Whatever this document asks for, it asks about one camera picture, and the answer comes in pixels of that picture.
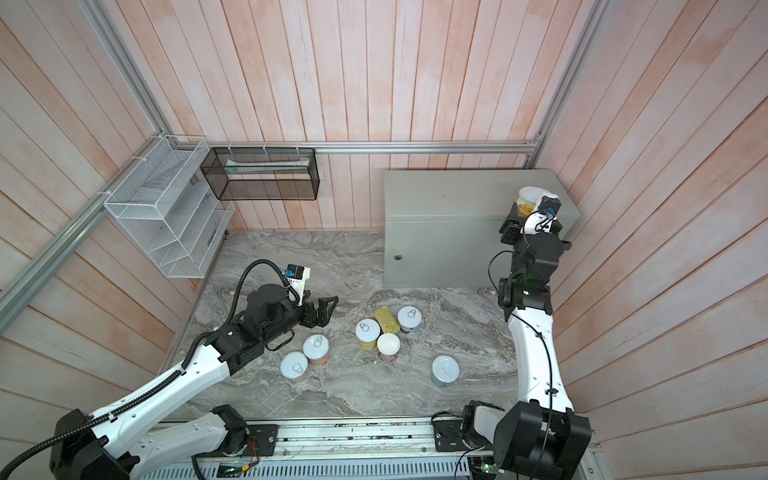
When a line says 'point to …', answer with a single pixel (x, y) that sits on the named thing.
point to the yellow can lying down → (386, 320)
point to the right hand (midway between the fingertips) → (530, 204)
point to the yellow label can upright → (367, 332)
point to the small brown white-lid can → (388, 346)
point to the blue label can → (409, 319)
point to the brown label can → (317, 349)
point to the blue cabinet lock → (398, 257)
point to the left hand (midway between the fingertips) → (323, 302)
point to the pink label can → (294, 367)
